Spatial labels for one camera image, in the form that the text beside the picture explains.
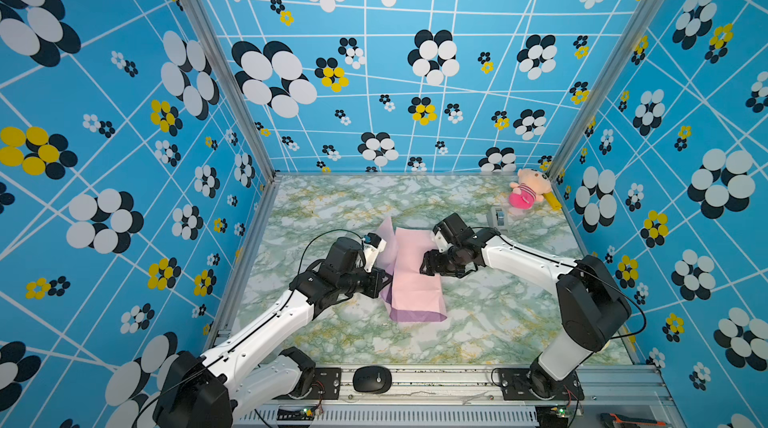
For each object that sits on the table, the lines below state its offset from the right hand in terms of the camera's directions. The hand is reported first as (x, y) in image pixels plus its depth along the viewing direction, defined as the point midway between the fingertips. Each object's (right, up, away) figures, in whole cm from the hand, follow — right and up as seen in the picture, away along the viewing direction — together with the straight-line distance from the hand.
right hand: (430, 271), depth 88 cm
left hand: (-11, +1, -11) cm, 16 cm away
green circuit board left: (-32, -30, -18) cm, 48 cm away
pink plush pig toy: (+40, +27, +20) cm, 52 cm away
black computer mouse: (-16, -23, -16) cm, 32 cm away
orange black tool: (+38, -29, -20) cm, 53 cm away
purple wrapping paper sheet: (-6, -6, -6) cm, 10 cm away
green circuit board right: (+27, -30, -19) cm, 44 cm away
